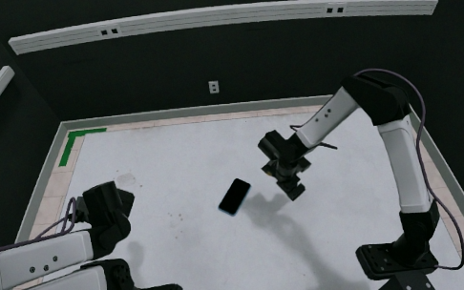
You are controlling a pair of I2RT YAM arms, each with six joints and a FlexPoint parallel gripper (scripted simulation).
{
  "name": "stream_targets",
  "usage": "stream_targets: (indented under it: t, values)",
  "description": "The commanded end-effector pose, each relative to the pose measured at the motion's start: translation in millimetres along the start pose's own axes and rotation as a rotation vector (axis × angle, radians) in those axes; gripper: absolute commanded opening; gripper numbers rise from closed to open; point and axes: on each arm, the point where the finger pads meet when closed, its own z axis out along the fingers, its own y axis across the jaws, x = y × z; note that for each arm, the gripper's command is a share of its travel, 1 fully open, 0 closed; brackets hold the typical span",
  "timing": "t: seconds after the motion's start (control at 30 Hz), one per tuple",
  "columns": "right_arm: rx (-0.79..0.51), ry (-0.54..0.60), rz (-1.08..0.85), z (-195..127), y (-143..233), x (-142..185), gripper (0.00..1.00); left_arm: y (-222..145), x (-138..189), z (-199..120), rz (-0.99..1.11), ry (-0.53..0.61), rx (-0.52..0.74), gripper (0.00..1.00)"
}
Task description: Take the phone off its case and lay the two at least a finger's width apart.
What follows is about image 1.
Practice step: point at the black smartphone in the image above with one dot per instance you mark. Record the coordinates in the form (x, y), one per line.
(234, 196)

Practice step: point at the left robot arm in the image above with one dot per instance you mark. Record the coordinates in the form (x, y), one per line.
(100, 205)

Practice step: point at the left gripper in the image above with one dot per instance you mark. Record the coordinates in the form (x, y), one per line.
(127, 200)

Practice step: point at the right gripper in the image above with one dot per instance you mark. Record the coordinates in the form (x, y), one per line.
(286, 183)

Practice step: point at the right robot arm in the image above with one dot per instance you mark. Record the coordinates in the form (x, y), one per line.
(388, 108)

